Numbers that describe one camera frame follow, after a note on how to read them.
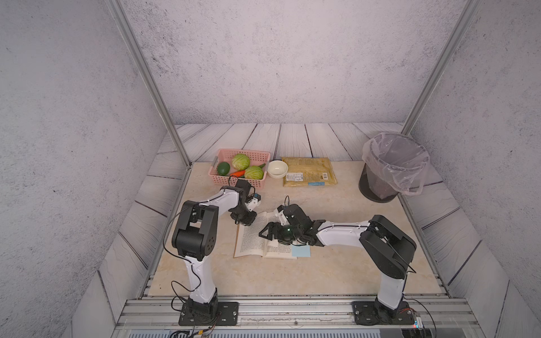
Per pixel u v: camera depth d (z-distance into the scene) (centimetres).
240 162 113
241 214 85
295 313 74
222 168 113
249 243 88
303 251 86
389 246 49
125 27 73
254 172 108
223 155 119
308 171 115
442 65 83
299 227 71
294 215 70
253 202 91
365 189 105
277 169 115
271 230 79
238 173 114
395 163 100
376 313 64
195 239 52
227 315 73
